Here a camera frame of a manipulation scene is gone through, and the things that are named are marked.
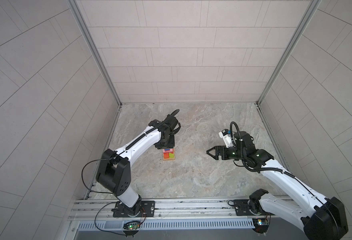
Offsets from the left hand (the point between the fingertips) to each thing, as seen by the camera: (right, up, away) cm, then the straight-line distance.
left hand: (172, 144), depth 84 cm
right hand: (+21, -3, -8) cm, 23 cm away
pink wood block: (-1, -3, -1) cm, 4 cm away
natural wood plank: (-2, -9, +3) cm, 10 cm away
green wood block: (-1, -7, +3) cm, 8 cm away
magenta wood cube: (-3, -3, -2) cm, 4 cm away
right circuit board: (+42, -33, -15) cm, 56 cm away
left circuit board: (-17, -32, -19) cm, 41 cm away
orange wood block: (-4, -7, +2) cm, 8 cm away
